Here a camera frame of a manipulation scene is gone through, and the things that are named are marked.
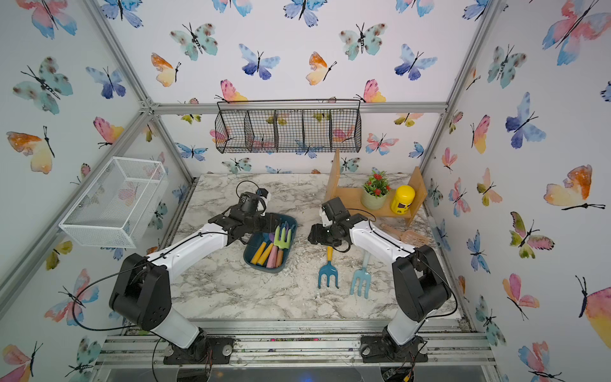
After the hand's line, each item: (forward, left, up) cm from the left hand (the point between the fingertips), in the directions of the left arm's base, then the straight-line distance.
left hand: (278, 217), depth 88 cm
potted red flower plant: (+8, -36, +4) cm, 37 cm away
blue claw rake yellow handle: (-14, -18, -15) cm, 27 cm away
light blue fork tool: (-16, -31, -15) cm, 38 cm away
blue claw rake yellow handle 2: (-9, +6, -12) cm, 16 cm away
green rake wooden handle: (-5, 0, -11) cm, 12 cm away
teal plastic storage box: (-4, +9, -9) cm, 13 cm away
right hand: (-6, -14, -4) cm, 16 cm away
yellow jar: (+6, -47, +2) cm, 48 cm away
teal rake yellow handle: (-1, +7, -12) cm, 14 cm away
